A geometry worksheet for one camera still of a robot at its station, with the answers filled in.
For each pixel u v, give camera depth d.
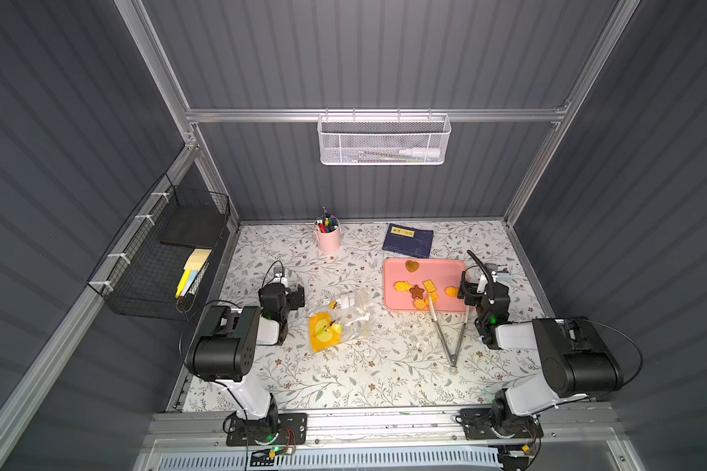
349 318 0.94
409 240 1.15
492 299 0.71
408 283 1.02
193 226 0.82
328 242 1.07
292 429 0.73
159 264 0.73
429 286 0.99
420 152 0.91
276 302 0.75
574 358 0.46
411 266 1.05
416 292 0.99
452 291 0.98
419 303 0.96
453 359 0.83
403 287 0.99
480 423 0.74
